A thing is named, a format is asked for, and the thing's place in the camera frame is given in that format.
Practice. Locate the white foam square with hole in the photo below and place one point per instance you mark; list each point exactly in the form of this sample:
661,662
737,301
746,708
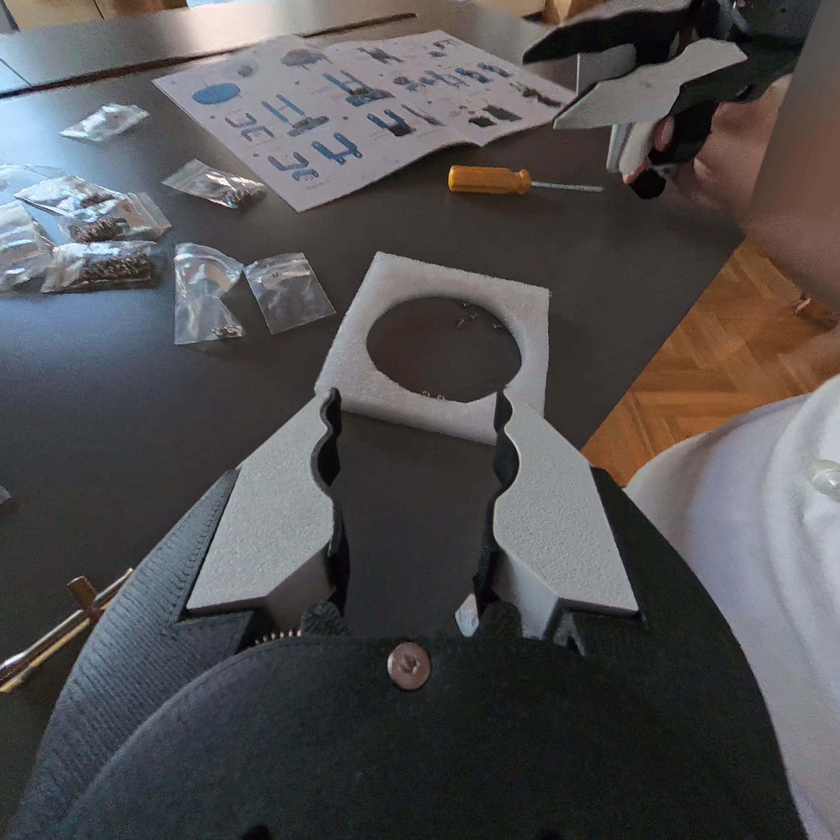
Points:
394,275

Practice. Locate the clear bag of small screws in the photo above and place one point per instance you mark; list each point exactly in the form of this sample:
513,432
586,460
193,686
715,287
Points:
115,223
105,123
23,246
98,268
213,184
65,193

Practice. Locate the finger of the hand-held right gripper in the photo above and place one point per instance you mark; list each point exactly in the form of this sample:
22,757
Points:
590,33
656,85

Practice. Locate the person's right hand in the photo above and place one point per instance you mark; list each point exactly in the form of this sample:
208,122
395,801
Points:
722,164

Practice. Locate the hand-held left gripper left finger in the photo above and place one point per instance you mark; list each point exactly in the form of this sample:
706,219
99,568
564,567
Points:
269,525

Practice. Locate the person's white shirt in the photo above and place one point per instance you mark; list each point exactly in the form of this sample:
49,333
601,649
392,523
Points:
754,558

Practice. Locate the printed assembly instruction sheet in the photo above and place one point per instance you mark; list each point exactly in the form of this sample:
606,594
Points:
394,124

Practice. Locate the small clear zip bag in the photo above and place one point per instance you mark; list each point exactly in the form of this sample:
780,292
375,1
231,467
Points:
289,292

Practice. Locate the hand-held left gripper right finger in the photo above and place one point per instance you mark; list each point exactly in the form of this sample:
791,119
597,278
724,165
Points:
558,525

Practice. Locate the metal cross wrench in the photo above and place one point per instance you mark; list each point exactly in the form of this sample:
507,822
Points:
65,630

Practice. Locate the dark grey desk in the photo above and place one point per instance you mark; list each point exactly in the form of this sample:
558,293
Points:
164,426

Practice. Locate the clear bag of small nuts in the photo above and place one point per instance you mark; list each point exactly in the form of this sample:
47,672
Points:
207,289

